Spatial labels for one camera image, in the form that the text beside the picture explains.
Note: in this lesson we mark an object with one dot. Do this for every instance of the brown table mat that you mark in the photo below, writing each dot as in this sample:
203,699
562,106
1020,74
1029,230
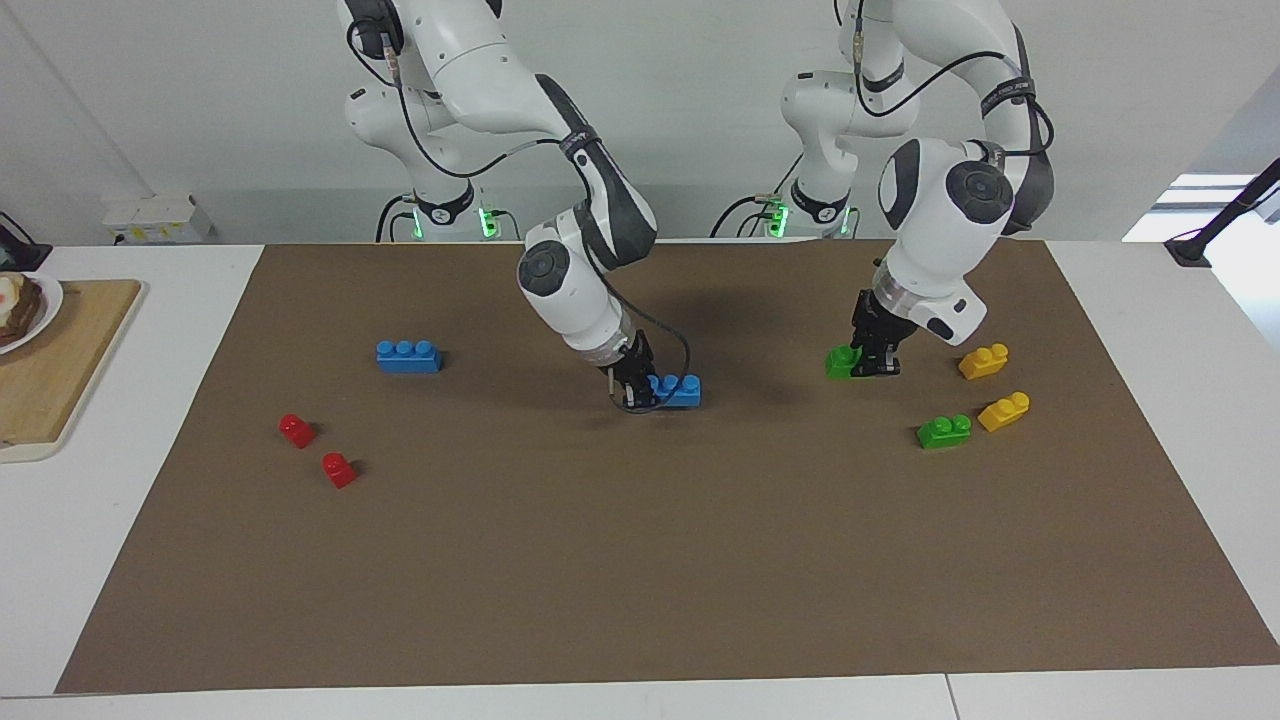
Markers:
600,550

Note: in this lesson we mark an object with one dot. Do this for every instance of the red one-stud toy brick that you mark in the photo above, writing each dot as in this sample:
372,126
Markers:
297,431
340,471

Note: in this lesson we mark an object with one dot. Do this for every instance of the white power strip box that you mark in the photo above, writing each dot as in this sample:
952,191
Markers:
160,215

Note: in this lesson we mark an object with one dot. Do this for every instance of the black clamp stand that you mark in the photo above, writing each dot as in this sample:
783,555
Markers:
1190,248

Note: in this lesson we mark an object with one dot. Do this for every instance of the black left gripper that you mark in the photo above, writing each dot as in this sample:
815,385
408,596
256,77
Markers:
878,322

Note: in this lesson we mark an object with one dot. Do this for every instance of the toast sandwich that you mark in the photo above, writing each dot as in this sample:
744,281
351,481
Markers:
18,310

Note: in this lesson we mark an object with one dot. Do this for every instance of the black desk device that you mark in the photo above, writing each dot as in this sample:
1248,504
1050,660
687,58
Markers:
15,250

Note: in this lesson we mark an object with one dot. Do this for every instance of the yellow two-stud toy brick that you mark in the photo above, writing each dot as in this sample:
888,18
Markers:
983,363
1003,413

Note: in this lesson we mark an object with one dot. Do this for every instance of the green brick with white studs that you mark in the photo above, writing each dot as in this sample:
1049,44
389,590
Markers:
943,432

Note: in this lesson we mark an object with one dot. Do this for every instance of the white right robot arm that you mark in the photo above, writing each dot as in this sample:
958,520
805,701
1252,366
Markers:
480,60

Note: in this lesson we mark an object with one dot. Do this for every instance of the blue three-stud toy brick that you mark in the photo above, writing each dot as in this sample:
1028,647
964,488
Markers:
683,393
408,358

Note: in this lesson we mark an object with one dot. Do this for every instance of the white plate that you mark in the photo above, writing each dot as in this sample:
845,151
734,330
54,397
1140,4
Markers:
50,300

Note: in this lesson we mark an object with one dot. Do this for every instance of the wooden cutting board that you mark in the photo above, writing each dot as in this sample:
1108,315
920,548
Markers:
60,380

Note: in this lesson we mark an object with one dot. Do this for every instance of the plain green two-stud brick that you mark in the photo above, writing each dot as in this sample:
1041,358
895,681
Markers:
840,362

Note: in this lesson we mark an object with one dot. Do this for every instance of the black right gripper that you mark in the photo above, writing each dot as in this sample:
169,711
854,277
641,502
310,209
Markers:
630,362

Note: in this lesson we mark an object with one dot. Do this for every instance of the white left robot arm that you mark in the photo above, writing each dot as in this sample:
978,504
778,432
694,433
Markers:
940,200

